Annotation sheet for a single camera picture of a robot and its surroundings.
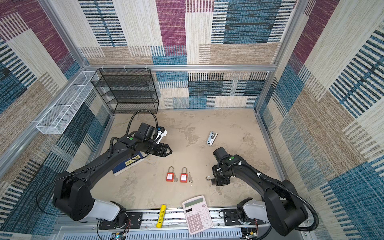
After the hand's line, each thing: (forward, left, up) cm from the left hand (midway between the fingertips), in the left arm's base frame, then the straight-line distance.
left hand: (168, 148), depth 82 cm
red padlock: (-9, -8, -14) cm, 19 cm away
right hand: (-12, -24, -12) cm, 29 cm away
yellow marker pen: (-30, +2, -13) cm, 32 cm away
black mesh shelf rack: (+48, +34, +2) cm, 59 cm away
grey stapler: (+15, -26, -13) cm, 33 cm away
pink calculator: (-29, -15, -13) cm, 35 cm away
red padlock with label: (-10, 0, -13) cm, 17 cm away
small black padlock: (-12, -25, -15) cm, 31 cm away
